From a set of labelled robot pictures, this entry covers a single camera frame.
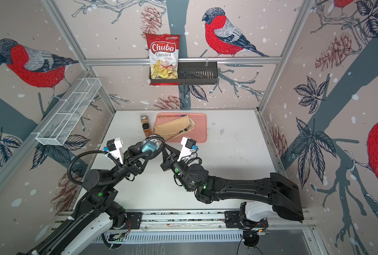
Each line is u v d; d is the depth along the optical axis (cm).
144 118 104
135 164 53
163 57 84
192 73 107
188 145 55
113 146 52
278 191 41
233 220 73
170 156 57
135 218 74
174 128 110
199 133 108
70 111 79
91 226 57
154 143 60
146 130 101
